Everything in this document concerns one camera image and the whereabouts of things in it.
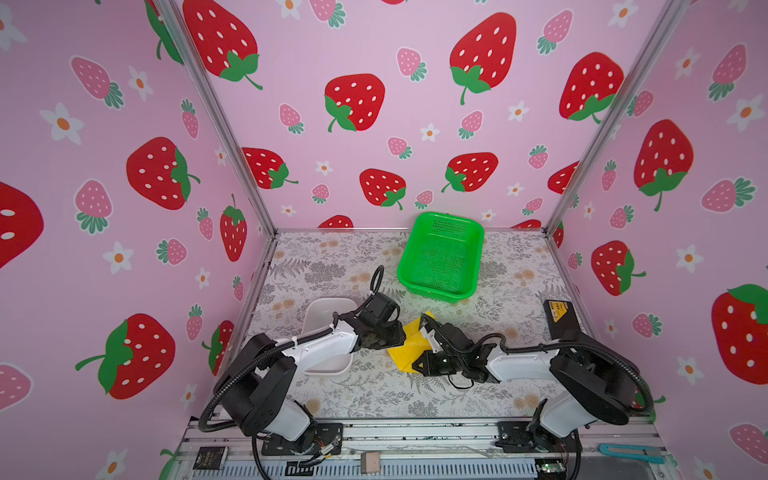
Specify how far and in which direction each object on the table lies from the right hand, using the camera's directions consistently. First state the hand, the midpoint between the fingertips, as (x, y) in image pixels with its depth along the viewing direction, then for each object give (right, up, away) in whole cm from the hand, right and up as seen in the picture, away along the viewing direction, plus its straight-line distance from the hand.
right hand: (410, 368), depth 84 cm
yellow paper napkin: (+2, +5, +4) cm, 7 cm away
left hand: (-2, +8, +2) cm, 9 cm away
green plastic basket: (+14, +32, +30) cm, 46 cm away
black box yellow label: (+49, +12, +10) cm, 52 cm away
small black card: (-48, -16, -14) cm, 53 cm away
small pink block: (-10, -17, -15) cm, 25 cm away
